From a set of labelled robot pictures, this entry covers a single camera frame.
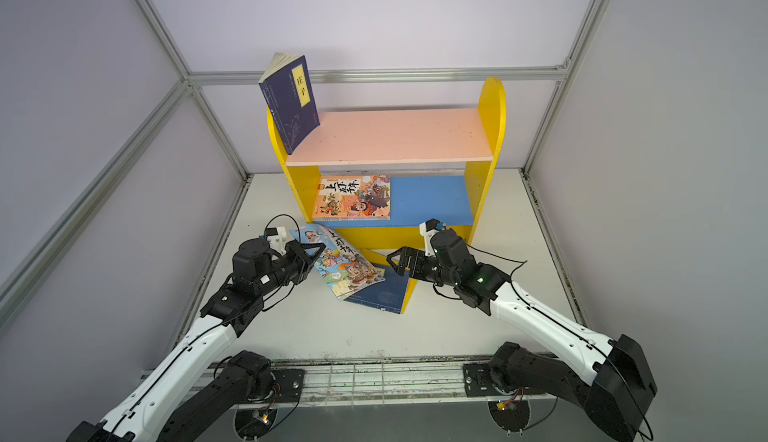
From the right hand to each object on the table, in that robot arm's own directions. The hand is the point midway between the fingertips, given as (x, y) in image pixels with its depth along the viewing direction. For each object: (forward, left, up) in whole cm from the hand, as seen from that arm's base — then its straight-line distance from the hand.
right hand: (399, 257), depth 75 cm
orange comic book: (+22, +15, -3) cm, 27 cm away
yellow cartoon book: (+10, +7, -18) cm, 22 cm away
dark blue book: (-3, +4, -17) cm, 18 cm away
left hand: (+4, +19, +3) cm, 20 cm away
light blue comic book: (-4, +13, 0) cm, 14 cm away
